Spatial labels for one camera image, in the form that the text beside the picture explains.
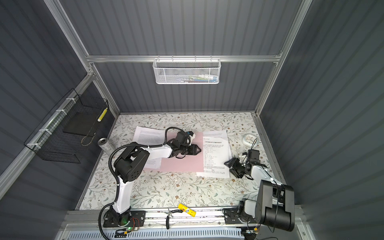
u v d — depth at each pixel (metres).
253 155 0.72
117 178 0.55
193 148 0.87
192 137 0.91
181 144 0.79
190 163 0.91
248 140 1.00
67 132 0.72
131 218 0.72
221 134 1.08
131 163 0.54
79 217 0.76
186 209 0.74
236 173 0.80
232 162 0.82
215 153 0.97
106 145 0.87
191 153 0.87
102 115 0.81
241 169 0.77
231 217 0.74
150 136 1.01
